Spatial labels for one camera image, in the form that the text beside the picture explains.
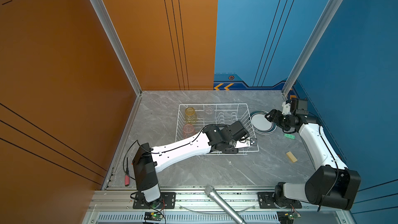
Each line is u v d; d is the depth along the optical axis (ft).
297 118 1.92
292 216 2.28
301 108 2.06
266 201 2.38
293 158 2.80
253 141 1.97
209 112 3.09
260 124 3.43
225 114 3.47
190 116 3.17
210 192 2.38
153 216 2.32
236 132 1.75
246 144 2.04
